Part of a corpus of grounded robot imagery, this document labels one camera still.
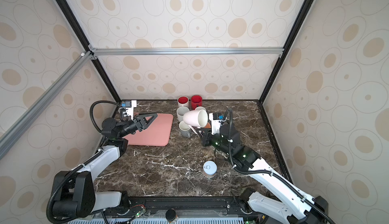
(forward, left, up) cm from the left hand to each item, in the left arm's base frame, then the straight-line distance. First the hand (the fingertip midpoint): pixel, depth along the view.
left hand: (158, 116), depth 70 cm
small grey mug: (+7, -10, -23) cm, 26 cm away
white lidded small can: (-15, -25, -26) cm, 39 cm away
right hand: (-5, -19, -4) cm, 20 cm away
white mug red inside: (+32, -7, -25) cm, 41 cm away
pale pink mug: (-3, -18, +3) cm, 18 cm away
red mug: (+33, -17, -25) cm, 45 cm away
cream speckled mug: (+24, -6, -27) cm, 37 cm away
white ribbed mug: (+27, -20, -26) cm, 42 cm away
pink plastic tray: (+9, +8, -32) cm, 34 cm away
